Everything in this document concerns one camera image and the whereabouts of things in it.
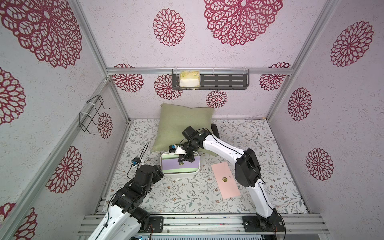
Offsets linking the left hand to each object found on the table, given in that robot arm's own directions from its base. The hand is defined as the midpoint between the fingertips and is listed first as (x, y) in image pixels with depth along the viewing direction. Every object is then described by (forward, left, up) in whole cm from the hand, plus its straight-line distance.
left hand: (156, 170), depth 77 cm
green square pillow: (+38, -6, -2) cm, 38 cm away
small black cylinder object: (+37, -35, -13) cm, 53 cm away
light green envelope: (+10, -9, -3) cm, 13 cm away
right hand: (+10, -10, -4) cm, 15 cm away
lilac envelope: (+7, -5, -8) cm, 12 cm away
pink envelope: (+1, -38, -15) cm, 41 cm away
